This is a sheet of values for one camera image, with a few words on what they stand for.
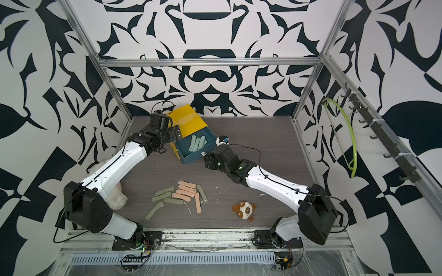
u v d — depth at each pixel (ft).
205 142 2.86
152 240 2.44
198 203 2.78
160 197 2.79
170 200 2.81
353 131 2.25
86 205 1.36
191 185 2.91
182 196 2.85
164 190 2.90
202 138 2.92
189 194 2.87
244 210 2.61
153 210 2.68
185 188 2.93
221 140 2.36
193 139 2.92
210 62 4.00
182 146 2.71
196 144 2.85
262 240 2.44
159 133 2.07
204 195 2.85
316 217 1.35
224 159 1.98
